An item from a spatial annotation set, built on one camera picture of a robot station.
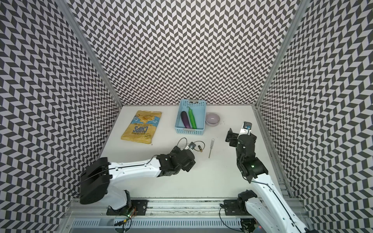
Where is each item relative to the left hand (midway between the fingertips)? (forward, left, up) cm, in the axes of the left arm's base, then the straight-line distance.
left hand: (184, 155), depth 83 cm
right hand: (+6, -30, +13) cm, 33 cm away
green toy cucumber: (+33, -4, -6) cm, 33 cm away
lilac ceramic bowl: (+32, -20, -6) cm, 38 cm away
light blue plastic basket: (+44, -10, -6) cm, 46 cm away
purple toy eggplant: (+32, +1, -7) cm, 32 cm away
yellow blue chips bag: (+24, +31, -5) cm, 39 cm away
